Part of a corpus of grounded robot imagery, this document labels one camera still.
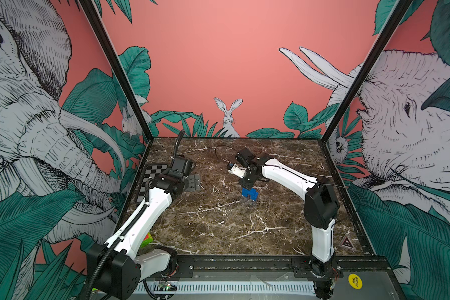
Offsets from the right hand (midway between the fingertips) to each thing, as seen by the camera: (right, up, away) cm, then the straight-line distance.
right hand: (244, 179), depth 90 cm
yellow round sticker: (+42, -37, -19) cm, 60 cm away
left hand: (-25, +1, -9) cm, 27 cm away
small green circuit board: (-32, -38, -20) cm, 54 cm away
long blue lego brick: (+5, -7, +1) cm, 9 cm away
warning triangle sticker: (+45, -27, -9) cm, 54 cm away
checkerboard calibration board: (-50, +4, +10) cm, 51 cm away
